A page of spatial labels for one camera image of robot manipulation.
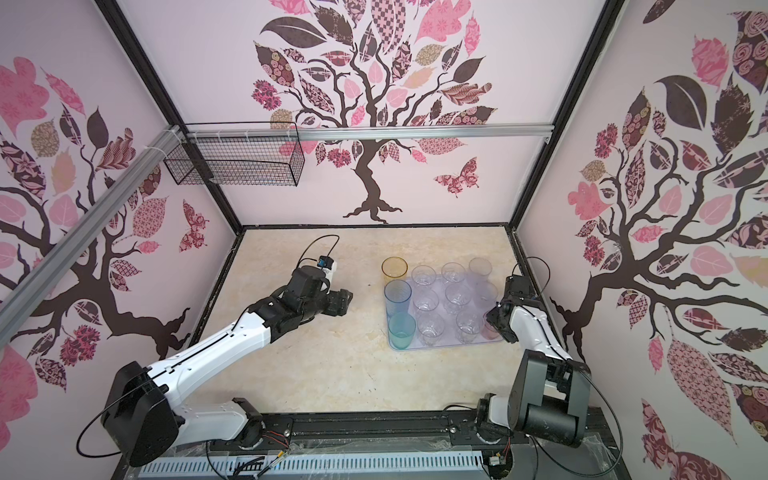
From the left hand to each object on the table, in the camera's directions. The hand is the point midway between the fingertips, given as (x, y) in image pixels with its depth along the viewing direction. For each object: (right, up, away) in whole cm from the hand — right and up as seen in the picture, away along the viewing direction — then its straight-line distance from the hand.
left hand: (341, 297), depth 82 cm
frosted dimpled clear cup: (+44, +8, +15) cm, 47 cm away
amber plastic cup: (+15, +8, +10) cm, 20 cm away
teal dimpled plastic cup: (+17, -11, +8) cm, 22 cm away
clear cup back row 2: (+45, -1, +13) cm, 47 cm away
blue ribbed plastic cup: (+16, -1, +11) cm, 20 cm away
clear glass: (+25, +5, +18) cm, 32 cm away
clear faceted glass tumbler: (+35, +6, +19) cm, 41 cm away
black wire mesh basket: (-36, +45, +13) cm, 59 cm away
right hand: (+48, -8, +7) cm, 49 cm away
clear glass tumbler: (+36, -2, +14) cm, 39 cm away
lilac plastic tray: (+28, -6, +8) cm, 30 cm away
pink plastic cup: (+43, -10, +3) cm, 44 cm away
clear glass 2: (+25, -3, +11) cm, 28 cm away
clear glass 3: (+26, -10, +7) cm, 29 cm away
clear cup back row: (+38, -11, +10) cm, 41 cm away
